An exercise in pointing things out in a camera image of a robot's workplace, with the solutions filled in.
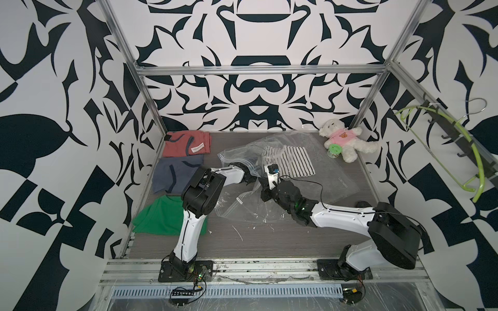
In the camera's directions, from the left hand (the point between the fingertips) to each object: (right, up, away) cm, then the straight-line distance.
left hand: (266, 169), depth 102 cm
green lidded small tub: (+37, +10, +6) cm, 39 cm away
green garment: (-46, -19, -16) cm, 52 cm away
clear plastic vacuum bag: (+33, -5, -2) cm, 33 cm away
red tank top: (-44, +14, +10) cm, 47 cm away
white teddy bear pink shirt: (+45, +16, +5) cm, 47 cm away
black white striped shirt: (+14, +4, +4) cm, 15 cm away
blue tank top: (-47, -2, -3) cm, 47 cm away
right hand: (-5, -1, -20) cm, 20 cm away
